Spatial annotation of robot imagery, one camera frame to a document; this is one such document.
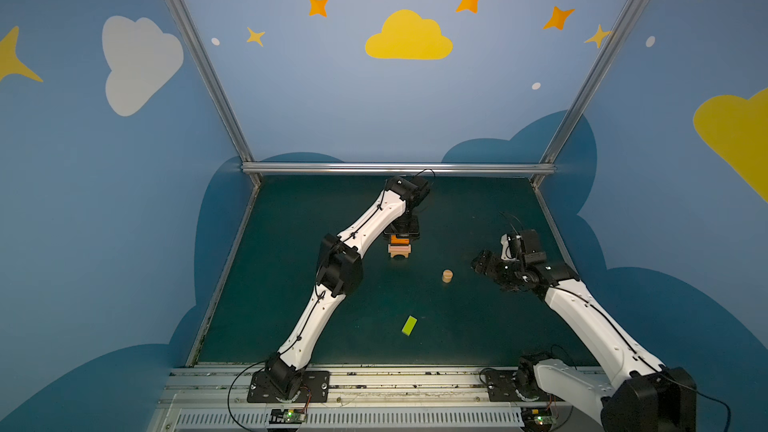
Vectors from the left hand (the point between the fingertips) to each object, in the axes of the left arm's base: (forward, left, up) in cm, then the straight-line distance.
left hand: (408, 238), depth 94 cm
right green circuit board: (-46, -30, -9) cm, 56 cm away
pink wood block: (-1, +3, -4) cm, 5 cm away
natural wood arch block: (-2, +1, -7) cm, 7 cm away
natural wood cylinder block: (-9, -13, -7) cm, 17 cm away
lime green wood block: (-24, 0, -8) cm, 26 cm away
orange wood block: (-1, +3, 0) cm, 3 cm away
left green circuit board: (-46, +30, -8) cm, 56 cm away
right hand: (-11, -22, +4) cm, 24 cm away
